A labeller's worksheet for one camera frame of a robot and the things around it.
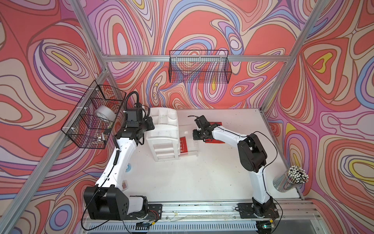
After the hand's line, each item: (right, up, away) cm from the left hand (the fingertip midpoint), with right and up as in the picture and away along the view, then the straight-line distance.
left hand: (151, 120), depth 80 cm
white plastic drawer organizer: (+8, -9, -7) cm, 14 cm away
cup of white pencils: (+70, -29, -11) cm, 77 cm away
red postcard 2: (+33, -11, -8) cm, 36 cm away
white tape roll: (-21, +4, -7) cm, 23 cm away
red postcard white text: (+34, -2, -2) cm, 34 cm away
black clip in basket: (-21, -6, -6) cm, 23 cm away
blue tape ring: (-16, -30, +8) cm, 34 cm away
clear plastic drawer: (+21, -17, +18) cm, 32 cm away
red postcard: (+18, -16, +18) cm, 30 cm away
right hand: (+27, -12, +18) cm, 35 cm away
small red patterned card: (-16, -37, +2) cm, 40 cm away
